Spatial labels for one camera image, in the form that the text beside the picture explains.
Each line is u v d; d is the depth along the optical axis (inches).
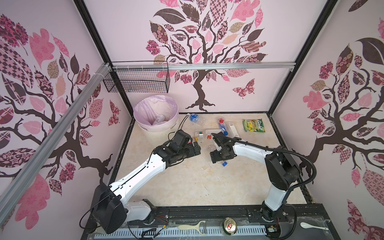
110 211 15.0
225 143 27.4
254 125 43.4
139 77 37.3
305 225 28.0
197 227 27.4
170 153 21.9
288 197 21.4
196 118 43.4
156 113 39.3
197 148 27.6
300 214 29.7
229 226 24.4
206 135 39.5
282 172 18.8
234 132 40.3
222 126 42.0
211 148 38.1
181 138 22.8
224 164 35.4
